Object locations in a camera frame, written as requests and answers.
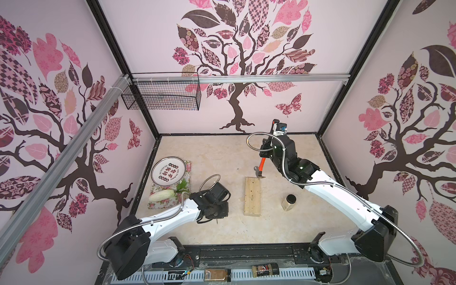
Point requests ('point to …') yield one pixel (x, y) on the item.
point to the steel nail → (217, 220)
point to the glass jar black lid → (288, 202)
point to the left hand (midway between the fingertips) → (226, 216)
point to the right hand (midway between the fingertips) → (265, 138)
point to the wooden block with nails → (252, 196)
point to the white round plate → (168, 171)
